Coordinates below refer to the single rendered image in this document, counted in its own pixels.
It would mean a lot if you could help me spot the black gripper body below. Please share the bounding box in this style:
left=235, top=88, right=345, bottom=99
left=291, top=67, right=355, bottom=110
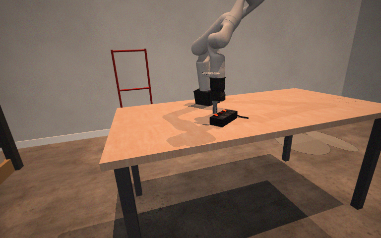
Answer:
left=202, top=67, right=226, bottom=102

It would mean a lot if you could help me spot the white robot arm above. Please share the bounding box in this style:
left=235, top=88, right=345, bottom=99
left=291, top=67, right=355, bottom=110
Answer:
left=191, top=0, right=264, bottom=91

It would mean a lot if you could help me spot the black power strip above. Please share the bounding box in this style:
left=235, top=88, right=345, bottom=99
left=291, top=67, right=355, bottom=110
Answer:
left=209, top=109, right=243, bottom=127

